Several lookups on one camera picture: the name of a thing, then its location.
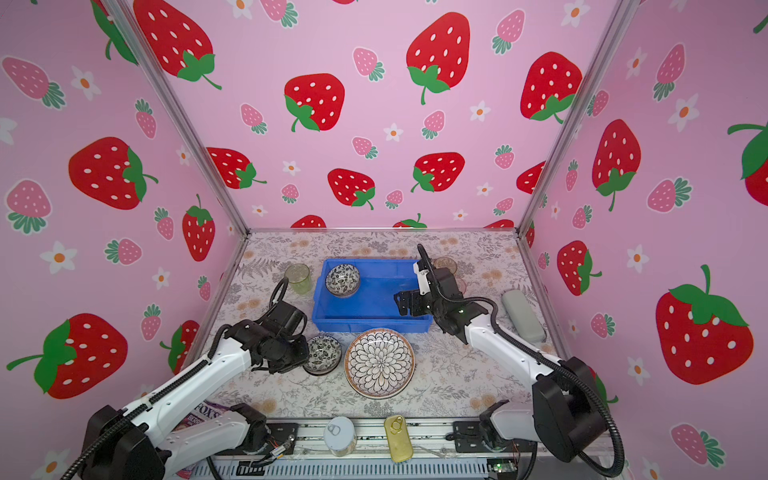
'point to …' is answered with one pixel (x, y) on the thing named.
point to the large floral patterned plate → (379, 363)
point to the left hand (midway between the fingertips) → (309, 358)
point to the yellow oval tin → (399, 440)
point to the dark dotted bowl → (324, 354)
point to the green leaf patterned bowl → (342, 280)
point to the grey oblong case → (523, 318)
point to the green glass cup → (299, 276)
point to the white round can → (340, 436)
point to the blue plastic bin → (372, 308)
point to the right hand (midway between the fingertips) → (406, 293)
